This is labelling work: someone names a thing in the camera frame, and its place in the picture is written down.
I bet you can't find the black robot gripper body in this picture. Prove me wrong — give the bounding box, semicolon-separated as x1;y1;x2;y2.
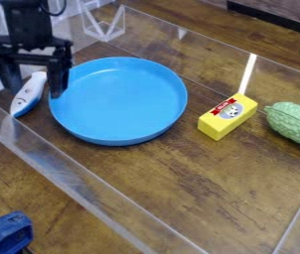
0;36;74;64

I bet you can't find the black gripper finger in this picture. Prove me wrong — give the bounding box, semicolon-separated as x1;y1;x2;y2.
49;49;73;98
0;60;23;94

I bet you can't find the white and blue toy knife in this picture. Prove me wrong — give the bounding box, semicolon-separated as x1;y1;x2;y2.
10;71;47;117

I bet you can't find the round blue plastic tray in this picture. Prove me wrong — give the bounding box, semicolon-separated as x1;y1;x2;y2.
50;57;189;146

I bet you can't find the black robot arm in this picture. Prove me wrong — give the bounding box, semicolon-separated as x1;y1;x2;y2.
0;0;74;98

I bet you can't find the yellow toy butter box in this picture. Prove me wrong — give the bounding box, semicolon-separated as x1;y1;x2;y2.
199;93;258;141

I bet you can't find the green toy bitter gourd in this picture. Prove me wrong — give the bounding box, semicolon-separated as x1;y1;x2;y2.
264;102;300;144

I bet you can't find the black cable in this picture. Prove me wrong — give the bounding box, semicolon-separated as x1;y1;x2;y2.
39;0;70;18

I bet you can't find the clear acrylic enclosure wall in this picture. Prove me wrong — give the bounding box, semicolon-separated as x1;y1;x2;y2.
0;0;300;254

